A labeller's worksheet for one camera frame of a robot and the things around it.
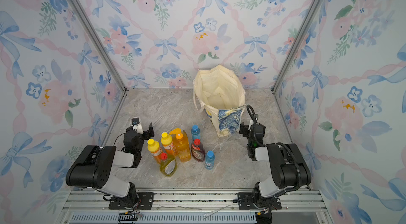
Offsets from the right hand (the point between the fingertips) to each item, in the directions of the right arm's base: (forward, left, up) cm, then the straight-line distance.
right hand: (253, 122), depth 94 cm
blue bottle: (-25, +26, +5) cm, 36 cm away
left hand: (-3, +64, +2) cm, 64 cm away
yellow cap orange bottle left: (-22, +51, +13) cm, 57 cm away
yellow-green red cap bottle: (-27, +45, +5) cm, 53 cm away
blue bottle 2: (-11, +33, +7) cm, 35 cm away
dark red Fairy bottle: (-21, +32, +8) cm, 39 cm away
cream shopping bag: (+27, +21, -1) cm, 34 cm away
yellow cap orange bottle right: (-20, +45, +13) cm, 51 cm away
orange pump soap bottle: (-18, +39, +8) cm, 44 cm away
